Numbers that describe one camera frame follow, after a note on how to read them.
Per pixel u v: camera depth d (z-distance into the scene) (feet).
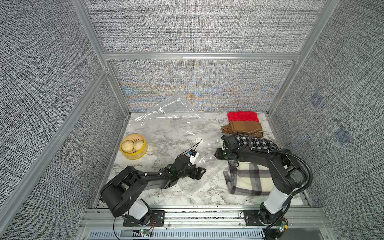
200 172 2.54
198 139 3.38
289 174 1.57
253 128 3.35
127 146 3.07
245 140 3.12
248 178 2.69
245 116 3.79
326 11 2.32
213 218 2.45
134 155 3.03
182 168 2.29
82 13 2.33
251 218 2.40
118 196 1.44
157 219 2.40
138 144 3.10
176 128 3.64
